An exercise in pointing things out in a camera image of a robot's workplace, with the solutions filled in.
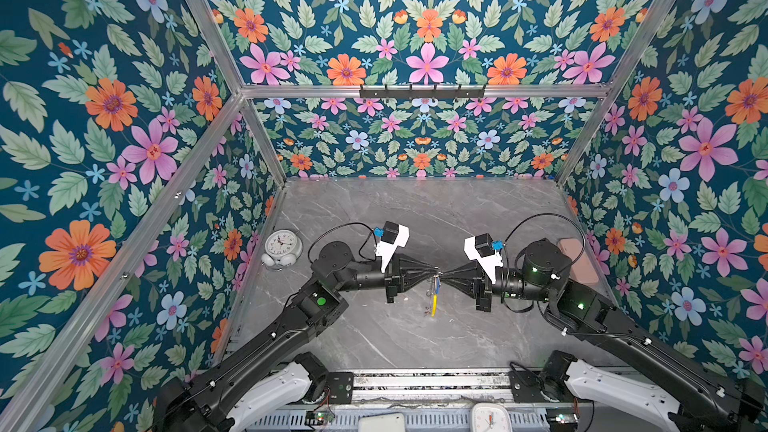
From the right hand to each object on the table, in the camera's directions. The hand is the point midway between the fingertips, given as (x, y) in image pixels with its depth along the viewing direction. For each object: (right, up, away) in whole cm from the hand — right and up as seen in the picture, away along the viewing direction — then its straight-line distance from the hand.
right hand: (443, 275), depth 58 cm
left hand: (-2, +1, -4) cm, 4 cm away
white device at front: (-11, -36, +9) cm, 39 cm away
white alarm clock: (-48, 0, +37) cm, 61 cm away
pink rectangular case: (+48, -6, +35) cm, 60 cm away
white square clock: (+12, -35, +9) cm, 38 cm away
